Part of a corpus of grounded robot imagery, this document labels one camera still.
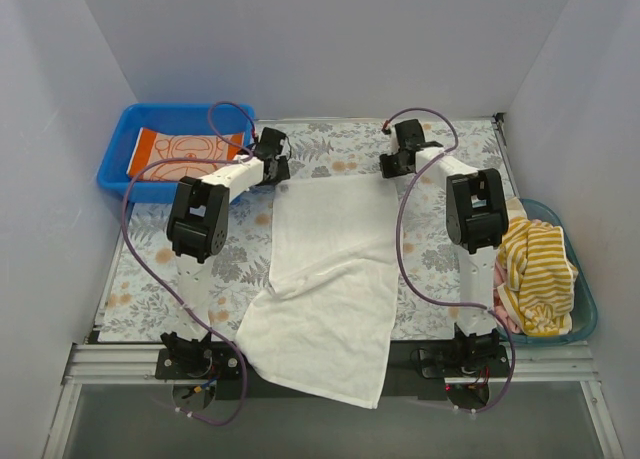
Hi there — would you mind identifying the orange cartoon towel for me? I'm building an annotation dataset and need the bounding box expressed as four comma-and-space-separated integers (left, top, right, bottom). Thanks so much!
127, 128, 245, 182

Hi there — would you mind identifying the white towel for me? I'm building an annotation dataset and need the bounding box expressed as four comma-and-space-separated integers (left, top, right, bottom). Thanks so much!
235, 174, 399, 409

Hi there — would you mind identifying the yellow striped towel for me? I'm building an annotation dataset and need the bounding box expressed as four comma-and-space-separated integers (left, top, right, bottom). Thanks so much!
496, 217, 579, 338

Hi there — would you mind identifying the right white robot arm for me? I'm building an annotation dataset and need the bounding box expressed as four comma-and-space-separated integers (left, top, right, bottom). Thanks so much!
379, 119, 509, 337

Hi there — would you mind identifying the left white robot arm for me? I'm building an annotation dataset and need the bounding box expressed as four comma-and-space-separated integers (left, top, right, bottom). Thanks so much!
167, 127, 290, 340

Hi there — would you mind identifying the blue plastic bin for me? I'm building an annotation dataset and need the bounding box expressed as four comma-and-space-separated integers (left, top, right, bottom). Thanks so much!
97, 103, 255, 196

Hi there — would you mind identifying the floral table mat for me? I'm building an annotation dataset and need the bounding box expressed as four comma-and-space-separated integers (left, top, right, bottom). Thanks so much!
95, 120, 515, 343

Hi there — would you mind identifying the pink towel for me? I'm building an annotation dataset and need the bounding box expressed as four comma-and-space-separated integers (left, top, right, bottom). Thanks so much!
493, 260, 524, 334

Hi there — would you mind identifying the teal laundry basket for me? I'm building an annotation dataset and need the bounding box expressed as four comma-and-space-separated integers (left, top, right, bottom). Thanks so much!
507, 199, 598, 347

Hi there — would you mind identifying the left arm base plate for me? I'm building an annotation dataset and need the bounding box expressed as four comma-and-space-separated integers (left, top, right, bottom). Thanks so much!
154, 338, 241, 381

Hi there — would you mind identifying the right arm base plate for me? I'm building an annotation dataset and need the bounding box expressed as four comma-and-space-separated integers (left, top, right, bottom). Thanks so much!
409, 341, 510, 380

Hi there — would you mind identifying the aluminium frame rail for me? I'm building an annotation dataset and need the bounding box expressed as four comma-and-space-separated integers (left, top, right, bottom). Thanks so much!
63, 342, 599, 384

